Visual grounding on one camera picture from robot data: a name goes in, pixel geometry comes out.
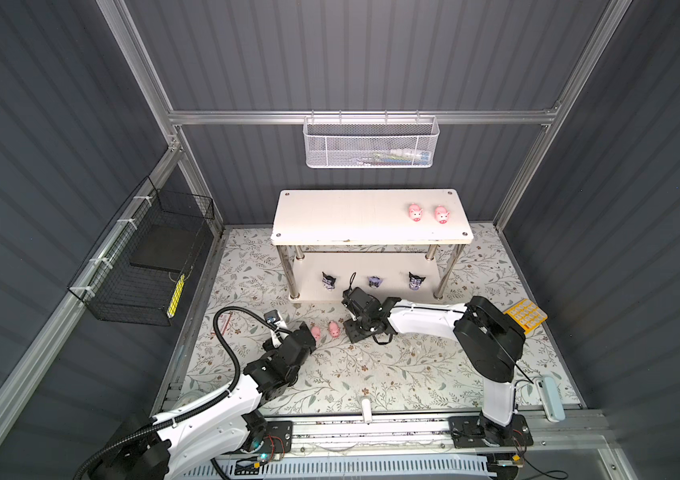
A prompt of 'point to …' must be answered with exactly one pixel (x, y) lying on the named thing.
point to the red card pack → (224, 320)
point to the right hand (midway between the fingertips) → (354, 331)
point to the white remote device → (551, 399)
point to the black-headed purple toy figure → (374, 281)
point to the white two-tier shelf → (401, 243)
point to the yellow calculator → (526, 315)
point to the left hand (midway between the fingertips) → (296, 330)
